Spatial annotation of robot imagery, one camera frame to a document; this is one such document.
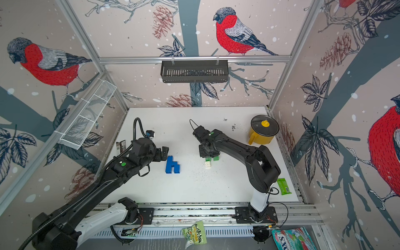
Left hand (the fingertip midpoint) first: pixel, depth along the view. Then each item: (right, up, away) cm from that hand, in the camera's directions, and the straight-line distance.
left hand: (163, 145), depth 79 cm
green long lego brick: (+28, -10, +13) cm, 33 cm away
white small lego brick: (+23, -13, +11) cm, 29 cm away
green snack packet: (+18, -38, -11) cm, 44 cm away
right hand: (+23, -6, +9) cm, 25 cm away
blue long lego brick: (+1, -13, +11) cm, 17 cm away
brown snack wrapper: (-32, -4, +19) cm, 38 cm away
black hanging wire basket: (+15, +47, +27) cm, 56 cm away
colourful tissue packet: (+61, -38, -14) cm, 74 cm away
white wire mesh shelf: (-46, +7, +1) cm, 47 cm away
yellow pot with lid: (+59, +8, +15) cm, 61 cm away
